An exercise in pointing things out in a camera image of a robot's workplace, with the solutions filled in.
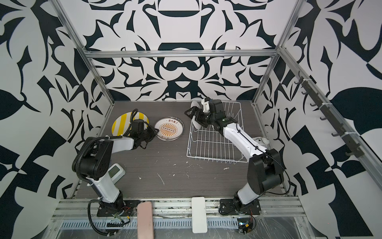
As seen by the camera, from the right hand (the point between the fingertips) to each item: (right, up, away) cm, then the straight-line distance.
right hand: (189, 113), depth 82 cm
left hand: (-20, -8, +16) cm, 28 cm away
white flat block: (+4, -47, -13) cm, 49 cm away
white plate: (+4, -6, +13) cm, 15 cm away
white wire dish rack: (+11, -19, +12) cm, 25 cm away
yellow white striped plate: (-48, -7, +24) cm, 55 cm away
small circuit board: (+27, -53, -10) cm, 60 cm away
